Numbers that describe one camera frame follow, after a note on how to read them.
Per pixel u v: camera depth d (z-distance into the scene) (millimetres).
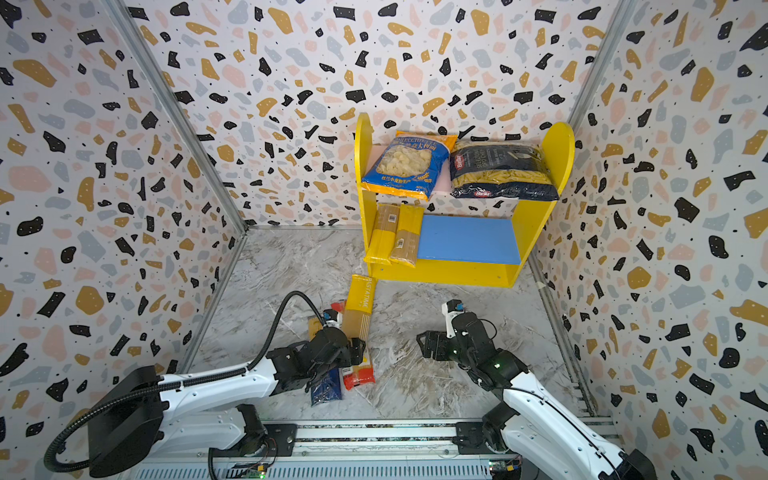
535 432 593
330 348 622
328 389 797
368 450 731
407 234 973
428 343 706
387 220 1030
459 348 648
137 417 403
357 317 930
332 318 753
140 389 424
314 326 922
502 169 735
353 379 816
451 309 719
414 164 774
